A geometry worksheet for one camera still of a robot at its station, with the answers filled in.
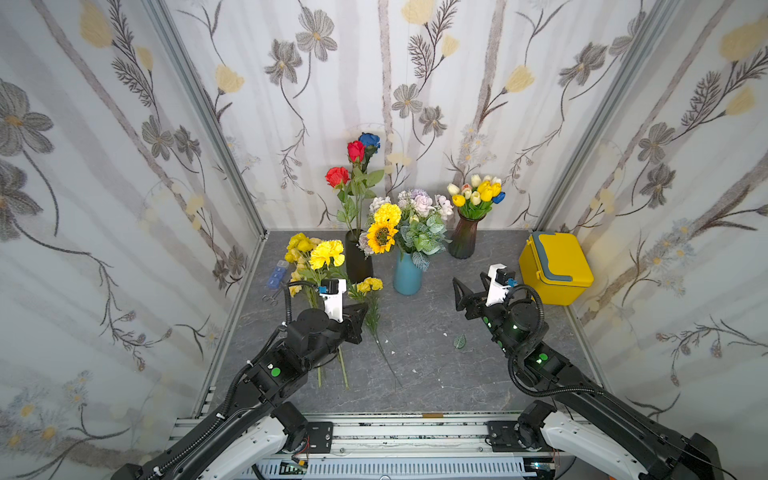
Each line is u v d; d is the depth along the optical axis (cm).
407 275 95
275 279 104
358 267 100
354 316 60
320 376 84
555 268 91
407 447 73
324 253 58
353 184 86
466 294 64
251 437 58
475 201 88
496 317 63
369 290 98
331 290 59
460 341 91
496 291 61
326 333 51
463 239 107
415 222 81
